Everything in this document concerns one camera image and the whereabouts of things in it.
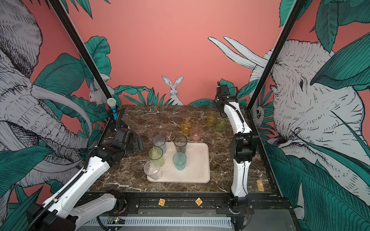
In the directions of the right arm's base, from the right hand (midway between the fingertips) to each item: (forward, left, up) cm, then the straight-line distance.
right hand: (216, 104), depth 95 cm
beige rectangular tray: (-36, +12, -21) cm, 44 cm away
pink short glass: (-11, +13, -18) cm, 25 cm away
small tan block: (-46, -23, -20) cm, 55 cm away
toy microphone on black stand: (-2, +69, +3) cm, 69 cm away
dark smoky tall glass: (-17, +24, -21) cm, 36 cm away
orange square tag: (-55, +32, -19) cm, 67 cm away
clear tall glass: (-38, +39, -18) cm, 57 cm away
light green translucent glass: (-30, +38, -13) cm, 50 cm away
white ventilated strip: (-63, +29, -21) cm, 73 cm away
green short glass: (-1, -7, -20) cm, 21 cm away
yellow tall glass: (+2, +1, -14) cm, 14 cm away
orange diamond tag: (-54, +12, -19) cm, 59 cm away
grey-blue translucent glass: (-26, +35, -5) cm, 44 cm away
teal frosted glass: (-32, +24, -18) cm, 44 cm away
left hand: (-28, +48, -2) cm, 55 cm away
